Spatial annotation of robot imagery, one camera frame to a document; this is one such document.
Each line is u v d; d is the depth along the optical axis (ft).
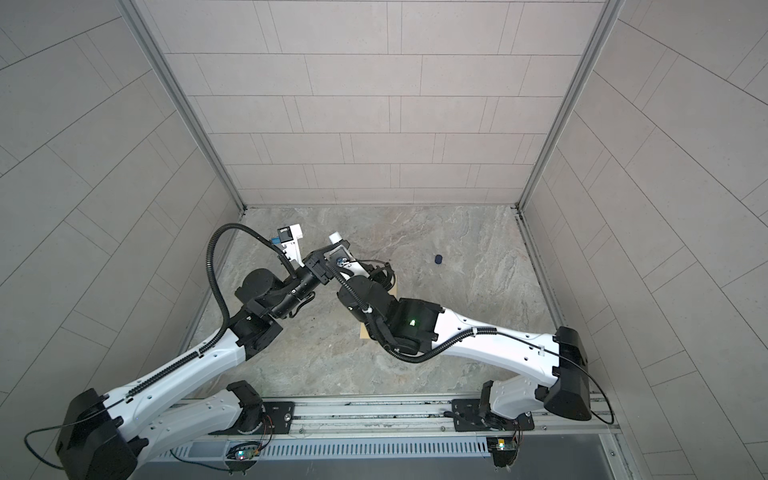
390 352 1.55
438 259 3.28
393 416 2.37
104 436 1.21
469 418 2.32
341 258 1.71
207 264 1.44
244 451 2.11
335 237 2.05
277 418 2.32
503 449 2.23
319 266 1.87
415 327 1.49
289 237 1.93
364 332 1.67
